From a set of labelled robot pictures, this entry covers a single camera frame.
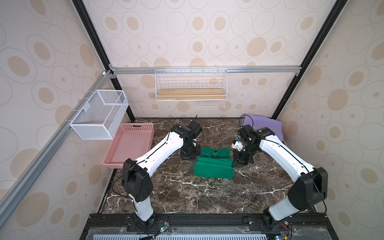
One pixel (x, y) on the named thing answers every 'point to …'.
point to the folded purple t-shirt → (257, 122)
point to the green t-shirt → (214, 163)
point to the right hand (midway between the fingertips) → (232, 167)
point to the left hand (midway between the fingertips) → (201, 159)
